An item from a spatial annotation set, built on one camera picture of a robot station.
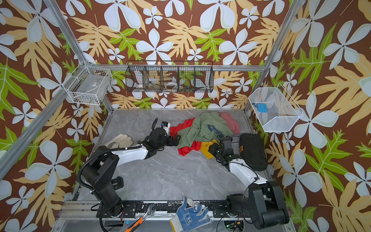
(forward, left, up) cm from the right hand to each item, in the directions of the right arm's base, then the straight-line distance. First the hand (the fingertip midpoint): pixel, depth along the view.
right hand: (210, 147), depth 90 cm
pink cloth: (+20, -20, -2) cm, 28 cm away
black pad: (-3, -27, -1) cm, 27 cm away
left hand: (+8, +22, +4) cm, 24 cm away
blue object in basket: (+17, -31, +18) cm, 39 cm away
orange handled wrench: (-34, +34, -6) cm, 49 cm away
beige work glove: (+10, +62, -7) cm, 63 cm away
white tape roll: (+38, +25, +20) cm, 49 cm away
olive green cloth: (+12, +1, +6) cm, 14 cm away
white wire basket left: (+27, +73, +28) cm, 83 cm away
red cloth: (+2, +9, -3) cm, 10 cm away
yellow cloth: (+2, +3, -3) cm, 5 cm away
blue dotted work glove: (-36, +13, -6) cm, 39 cm away
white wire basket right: (+12, -38, +19) cm, 44 cm away
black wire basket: (+42, +26, +24) cm, 55 cm away
